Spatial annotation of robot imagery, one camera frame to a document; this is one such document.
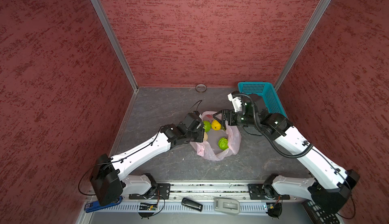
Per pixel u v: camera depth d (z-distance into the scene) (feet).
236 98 1.99
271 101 3.49
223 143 2.78
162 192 2.42
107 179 1.26
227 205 2.24
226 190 2.48
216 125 3.07
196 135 2.16
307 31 2.86
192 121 1.87
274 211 2.30
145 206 2.38
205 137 2.93
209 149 2.49
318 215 2.19
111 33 2.91
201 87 3.99
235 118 1.93
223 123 1.96
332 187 1.28
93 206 2.23
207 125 3.02
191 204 2.27
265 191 2.19
